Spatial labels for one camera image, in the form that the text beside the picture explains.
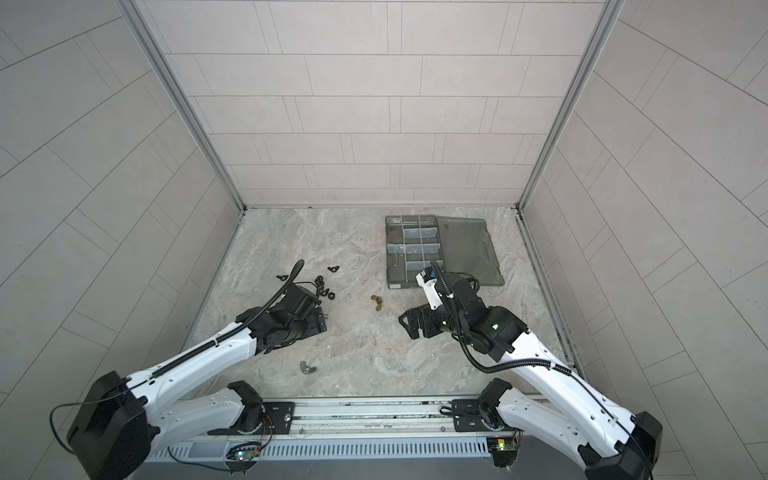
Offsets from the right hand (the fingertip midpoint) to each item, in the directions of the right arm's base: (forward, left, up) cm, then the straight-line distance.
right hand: (413, 317), depth 71 cm
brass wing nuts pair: (+13, +9, -15) cm, 22 cm away
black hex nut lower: (+16, +24, -15) cm, 32 cm away
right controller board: (-26, -19, -18) cm, 36 cm away
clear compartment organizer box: (+33, -19, -15) cm, 40 cm away
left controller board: (-23, +39, -12) cm, 47 cm away
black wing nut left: (+23, +41, -14) cm, 49 cm away
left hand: (+6, +24, -11) cm, 28 cm away
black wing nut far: (+26, +25, -14) cm, 38 cm away
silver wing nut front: (-6, +29, -15) cm, 33 cm away
